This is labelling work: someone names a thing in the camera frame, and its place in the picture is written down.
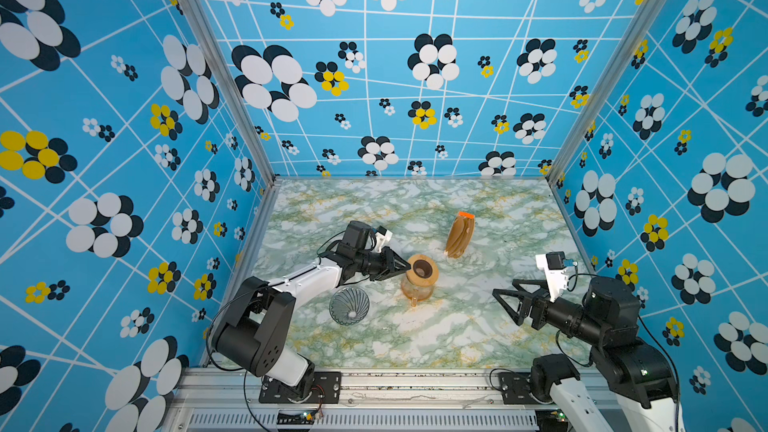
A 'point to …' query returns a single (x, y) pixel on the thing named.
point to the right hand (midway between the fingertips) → (507, 288)
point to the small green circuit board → (306, 418)
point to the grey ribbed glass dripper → (348, 305)
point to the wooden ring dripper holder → (423, 269)
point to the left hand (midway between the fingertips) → (410, 267)
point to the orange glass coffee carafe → (416, 292)
